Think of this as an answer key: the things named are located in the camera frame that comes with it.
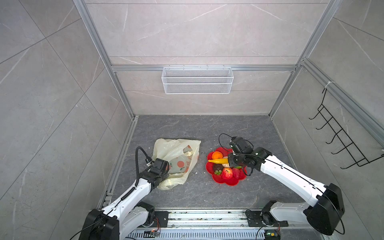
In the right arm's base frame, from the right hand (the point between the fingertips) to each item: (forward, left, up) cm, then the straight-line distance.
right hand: (230, 157), depth 82 cm
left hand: (-2, +40, -8) cm, 41 cm away
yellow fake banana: (+1, +5, -5) cm, 7 cm away
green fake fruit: (-1, -6, -10) cm, 11 cm away
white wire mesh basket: (+50, +17, +17) cm, 56 cm away
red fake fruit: (-6, +2, -7) cm, 9 cm away
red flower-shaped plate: (-7, +6, -11) cm, 15 cm away
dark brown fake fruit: (-2, +7, -7) cm, 10 cm away
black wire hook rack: (-13, -46, +20) cm, 52 cm away
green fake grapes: (-5, +7, -9) cm, 12 cm away
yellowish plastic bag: (+8, +28, -10) cm, 31 cm away
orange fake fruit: (+5, +6, -6) cm, 10 cm away
